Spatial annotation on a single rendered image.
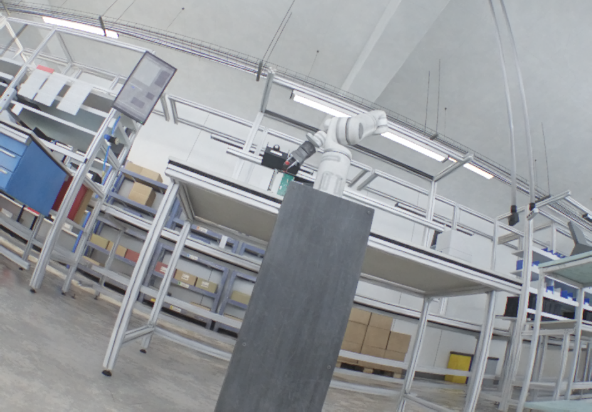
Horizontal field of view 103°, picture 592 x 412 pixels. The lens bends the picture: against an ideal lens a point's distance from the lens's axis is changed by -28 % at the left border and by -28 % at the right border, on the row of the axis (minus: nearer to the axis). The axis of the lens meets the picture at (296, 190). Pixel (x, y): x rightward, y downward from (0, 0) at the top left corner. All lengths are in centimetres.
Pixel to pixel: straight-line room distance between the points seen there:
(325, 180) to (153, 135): 571
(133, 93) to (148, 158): 385
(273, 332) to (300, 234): 25
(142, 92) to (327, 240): 200
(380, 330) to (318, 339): 437
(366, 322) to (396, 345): 66
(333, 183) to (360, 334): 420
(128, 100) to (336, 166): 185
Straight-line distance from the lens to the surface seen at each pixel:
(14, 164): 215
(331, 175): 97
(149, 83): 258
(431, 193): 285
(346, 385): 240
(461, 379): 711
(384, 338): 521
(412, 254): 159
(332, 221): 85
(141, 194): 558
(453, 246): 175
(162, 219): 148
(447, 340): 718
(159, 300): 217
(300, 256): 81
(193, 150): 625
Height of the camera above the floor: 51
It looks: 22 degrees up
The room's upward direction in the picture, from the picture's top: 18 degrees clockwise
